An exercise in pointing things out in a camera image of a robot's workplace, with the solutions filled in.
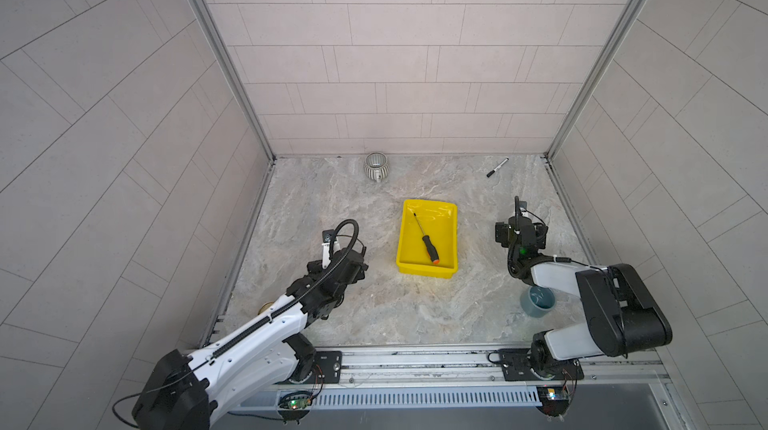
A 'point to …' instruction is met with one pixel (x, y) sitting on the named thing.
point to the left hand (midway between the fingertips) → (351, 257)
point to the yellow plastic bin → (439, 221)
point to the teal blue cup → (537, 301)
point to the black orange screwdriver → (431, 251)
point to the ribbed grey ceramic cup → (376, 167)
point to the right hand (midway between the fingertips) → (516, 222)
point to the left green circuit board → (295, 405)
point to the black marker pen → (493, 171)
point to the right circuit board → (554, 400)
